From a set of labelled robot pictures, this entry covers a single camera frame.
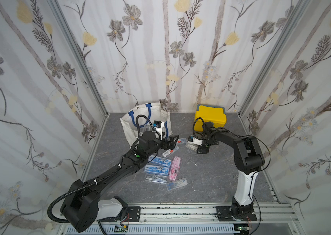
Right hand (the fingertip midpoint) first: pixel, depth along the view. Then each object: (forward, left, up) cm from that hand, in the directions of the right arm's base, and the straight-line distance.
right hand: (201, 145), depth 99 cm
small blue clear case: (+3, +13, -1) cm, 14 cm away
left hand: (-7, +21, +24) cm, 32 cm away
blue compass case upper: (-14, +23, 0) cm, 27 cm away
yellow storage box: (+20, -6, +11) cm, 23 cm away
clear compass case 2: (-26, +17, 0) cm, 32 cm away
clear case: (-1, +7, +1) cm, 7 cm away
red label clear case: (-6, +22, -1) cm, 22 cm away
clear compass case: (-24, +30, -1) cm, 38 cm away
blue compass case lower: (-19, +30, 0) cm, 35 cm away
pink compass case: (-18, +18, +1) cm, 26 cm away
